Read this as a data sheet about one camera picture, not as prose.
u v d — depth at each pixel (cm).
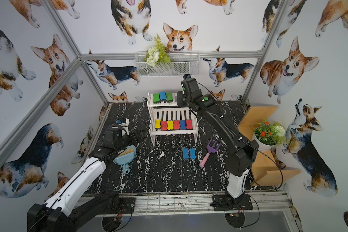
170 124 90
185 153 92
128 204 74
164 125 88
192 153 91
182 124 90
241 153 45
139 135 72
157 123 90
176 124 90
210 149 94
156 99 84
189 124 91
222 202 74
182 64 93
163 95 86
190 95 56
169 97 85
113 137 59
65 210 40
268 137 75
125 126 73
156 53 78
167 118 95
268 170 78
